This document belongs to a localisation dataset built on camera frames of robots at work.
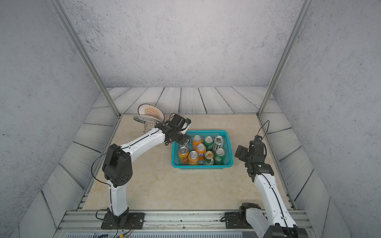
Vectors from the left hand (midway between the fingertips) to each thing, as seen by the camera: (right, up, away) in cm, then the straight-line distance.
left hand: (188, 138), depth 91 cm
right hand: (+34, -5, -9) cm, 35 cm away
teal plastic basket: (+24, -12, -4) cm, 27 cm away
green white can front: (+12, -10, -7) cm, 17 cm away
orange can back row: (+5, 0, 0) cm, 5 cm away
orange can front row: (+4, -10, -7) cm, 13 cm away
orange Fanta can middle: (+8, -6, -3) cm, 10 cm away
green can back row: (+13, -3, 0) cm, 13 cm away
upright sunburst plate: (-27, +19, +13) cm, 36 cm away
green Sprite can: (+18, -10, -6) cm, 21 cm away
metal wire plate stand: (-32, +8, +19) cm, 38 cm away
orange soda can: (-2, -9, -5) cm, 10 cm away
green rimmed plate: (-26, +12, +5) cm, 29 cm away
